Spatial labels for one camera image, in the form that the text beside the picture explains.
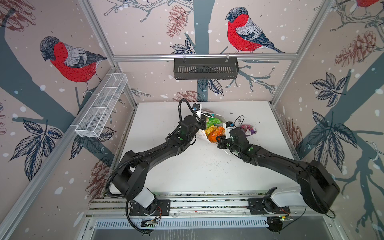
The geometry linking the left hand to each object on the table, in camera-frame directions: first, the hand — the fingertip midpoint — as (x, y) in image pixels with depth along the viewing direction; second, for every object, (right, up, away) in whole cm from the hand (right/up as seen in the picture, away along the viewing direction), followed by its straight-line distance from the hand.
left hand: (206, 110), depth 81 cm
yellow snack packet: (+3, -11, +7) cm, 14 cm away
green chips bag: (+3, -6, +4) cm, 8 cm away
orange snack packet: (+7, -13, +5) cm, 15 cm away
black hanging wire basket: (+1, +31, +23) cm, 39 cm away
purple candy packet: (+28, -12, +14) cm, 34 cm away
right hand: (+6, -15, +5) cm, 17 cm away
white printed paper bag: (+2, -2, +1) cm, 3 cm away
